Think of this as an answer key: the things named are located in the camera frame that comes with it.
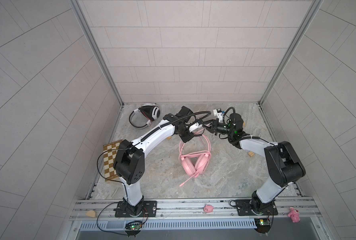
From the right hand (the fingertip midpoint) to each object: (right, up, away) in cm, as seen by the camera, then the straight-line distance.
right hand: (201, 126), depth 81 cm
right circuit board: (+27, -45, -12) cm, 54 cm away
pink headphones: (-4, -14, -8) cm, 16 cm away
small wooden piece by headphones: (+33, 0, +23) cm, 40 cm away
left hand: (-4, -5, +4) cm, 7 cm away
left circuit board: (-31, -42, -16) cm, 55 cm away
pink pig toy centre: (+2, -39, -10) cm, 40 cm away
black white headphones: (-39, +5, +25) cm, 47 cm away
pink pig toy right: (+41, -40, -13) cm, 59 cm away
